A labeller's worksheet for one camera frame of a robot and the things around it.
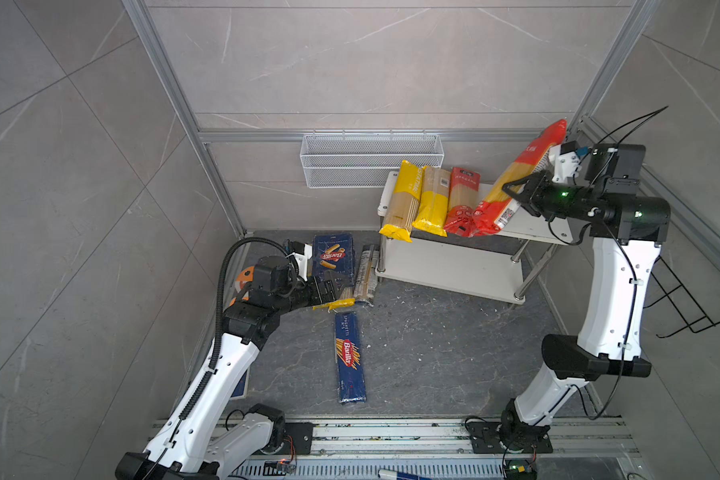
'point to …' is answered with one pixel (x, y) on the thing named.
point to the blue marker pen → (395, 475)
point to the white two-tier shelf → (501, 266)
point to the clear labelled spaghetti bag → (367, 277)
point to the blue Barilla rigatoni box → (335, 253)
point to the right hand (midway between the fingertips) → (504, 186)
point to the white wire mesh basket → (338, 161)
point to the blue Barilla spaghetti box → (350, 378)
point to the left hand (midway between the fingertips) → (335, 275)
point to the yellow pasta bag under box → (347, 298)
